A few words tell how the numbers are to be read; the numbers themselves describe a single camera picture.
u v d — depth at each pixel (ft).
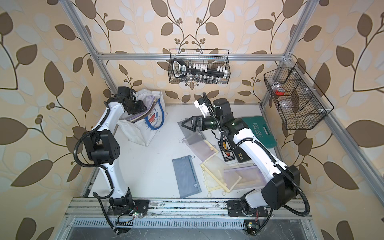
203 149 3.15
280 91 2.64
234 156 2.99
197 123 2.03
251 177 2.75
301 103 2.39
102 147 1.76
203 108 2.14
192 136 3.28
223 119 1.86
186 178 2.64
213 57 2.99
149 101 3.19
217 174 2.76
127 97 2.46
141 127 2.84
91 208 2.52
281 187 1.30
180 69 2.77
